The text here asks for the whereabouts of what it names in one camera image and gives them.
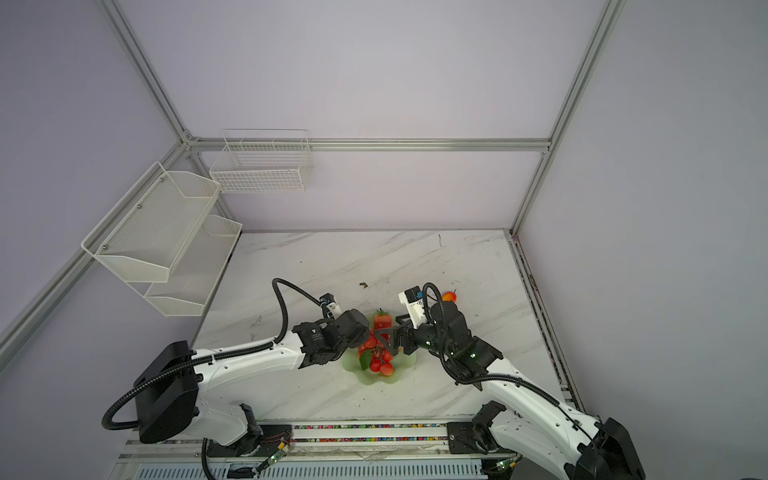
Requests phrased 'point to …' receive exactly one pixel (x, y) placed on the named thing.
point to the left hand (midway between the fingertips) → (357, 326)
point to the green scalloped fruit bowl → (402, 363)
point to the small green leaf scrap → (364, 284)
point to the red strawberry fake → (382, 320)
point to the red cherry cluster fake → (373, 355)
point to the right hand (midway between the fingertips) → (385, 326)
